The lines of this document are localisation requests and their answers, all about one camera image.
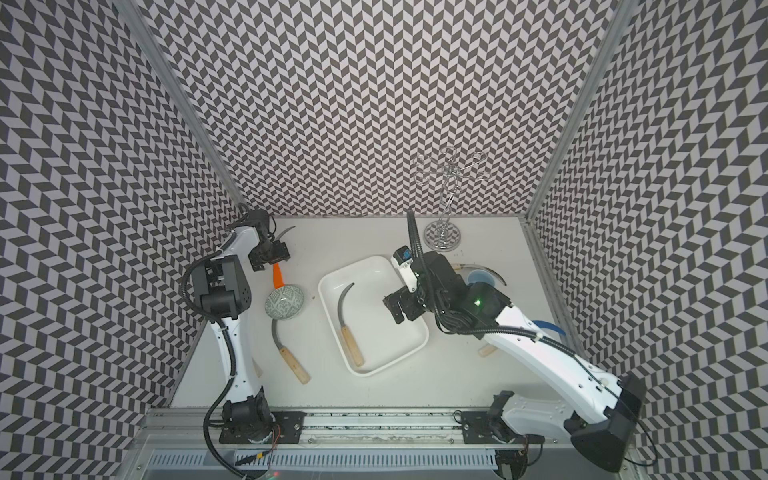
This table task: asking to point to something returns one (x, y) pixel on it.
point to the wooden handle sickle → (295, 367)
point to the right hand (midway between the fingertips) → (404, 296)
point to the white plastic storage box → (379, 340)
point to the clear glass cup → (284, 303)
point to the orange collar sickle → (277, 274)
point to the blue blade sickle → (489, 348)
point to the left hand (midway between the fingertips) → (277, 261)
